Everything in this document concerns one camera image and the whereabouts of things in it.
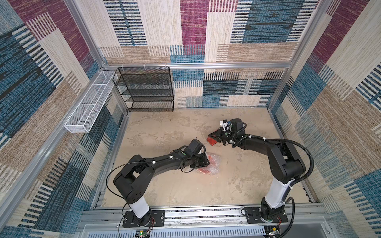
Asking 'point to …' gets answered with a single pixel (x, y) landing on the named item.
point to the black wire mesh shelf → (146, 89)
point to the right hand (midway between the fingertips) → (210, 136)
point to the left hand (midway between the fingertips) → (210, 163)
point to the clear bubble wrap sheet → (214, 167)
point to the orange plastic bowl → (204, 170)
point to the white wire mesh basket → (83, 119)
